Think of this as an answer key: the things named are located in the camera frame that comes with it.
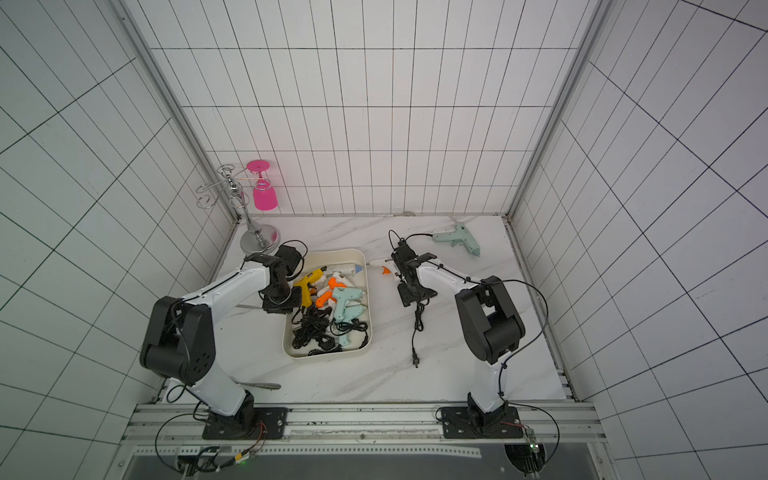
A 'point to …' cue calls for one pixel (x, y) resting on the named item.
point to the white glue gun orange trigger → (385, 270)
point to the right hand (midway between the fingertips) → (409, 295)
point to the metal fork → (262, 385)
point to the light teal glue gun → (341, 296)
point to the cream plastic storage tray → (311, 333)
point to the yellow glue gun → (308, 292)
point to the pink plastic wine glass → (265, 195)
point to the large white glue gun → (346, 268)
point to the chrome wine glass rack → (256, 238)
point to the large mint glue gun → (460, 236)
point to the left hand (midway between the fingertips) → (287, 314)
